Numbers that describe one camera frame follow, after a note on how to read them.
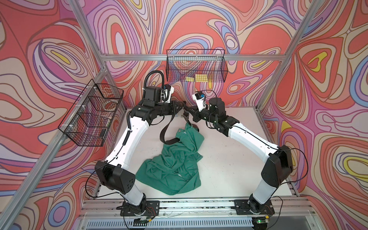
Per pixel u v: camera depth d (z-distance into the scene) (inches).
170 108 25.3
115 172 16.0
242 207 28.6
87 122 28.9
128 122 19.0
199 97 25.8
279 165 17.6
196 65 37.8
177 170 33.0
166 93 24.0
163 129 28.2
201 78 32.5
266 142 19.3
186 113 31.6
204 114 26.7
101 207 29.5
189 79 32.5
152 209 28.4
